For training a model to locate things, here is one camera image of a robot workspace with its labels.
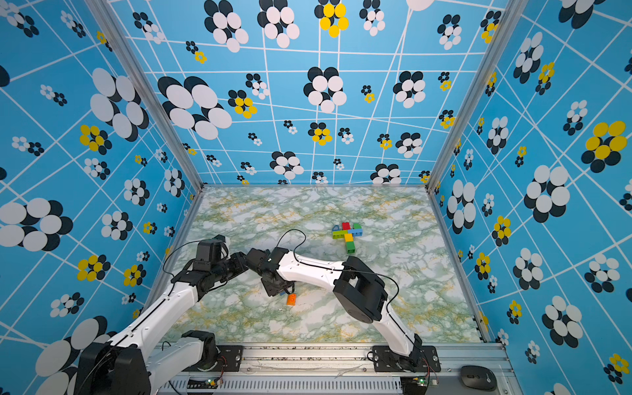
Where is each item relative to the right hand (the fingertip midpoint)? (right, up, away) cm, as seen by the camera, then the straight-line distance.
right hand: (280, 285), depth 86 cm
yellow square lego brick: (+25, +15, +13) cm, 32 cm away
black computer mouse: (+59, -20, -18) cm, 65 cm away
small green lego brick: (+30, +20, +18) cm, 40 cm away
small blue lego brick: (+20, +19, +16) cm, 32 cm away
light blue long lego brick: (+29, +17, +15) cm, 37 cm away
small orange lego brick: (+4, -4, -3) cm, 7 cm away
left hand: (-10, +10, 0) cm, 14 cm away
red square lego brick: (+25, +20, +16) cm, 35 cm away
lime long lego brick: (+22, +16, +15) cm, 31 cm away
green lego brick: (+26, +12, +10) cm, 30 cm away
